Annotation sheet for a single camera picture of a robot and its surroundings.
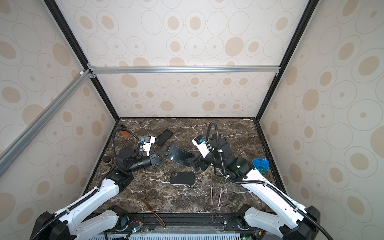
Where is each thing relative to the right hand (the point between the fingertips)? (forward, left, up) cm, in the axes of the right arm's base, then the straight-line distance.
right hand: (194, 154), depth 71 cm
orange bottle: (+29, +49, -19) cm, 60 cm away
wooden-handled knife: (-24, +17, -24) cm, 38 cm away
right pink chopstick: (-13, -13, -24) cm, 30 cm away
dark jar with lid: (+5, +50, -14) cm, 53 cm away
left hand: (-2, +10, +2) cm, 11 cm away
